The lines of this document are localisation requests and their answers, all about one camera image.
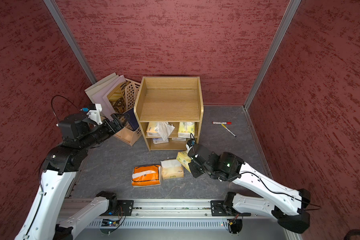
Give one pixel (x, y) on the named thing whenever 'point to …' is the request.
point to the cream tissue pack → (171, 169)
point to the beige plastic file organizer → (132, 92)
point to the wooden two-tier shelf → (170, 109)
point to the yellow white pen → (229, 130)
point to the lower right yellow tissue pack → (186, 127)
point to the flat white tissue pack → (159, 140)
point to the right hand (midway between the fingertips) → (193, 167)
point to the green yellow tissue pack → (184, 159)
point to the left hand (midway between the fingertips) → (123, 123)
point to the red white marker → (221, 122)
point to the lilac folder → (98, 98)
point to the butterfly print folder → (117, 98)
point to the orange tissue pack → (146, 176)
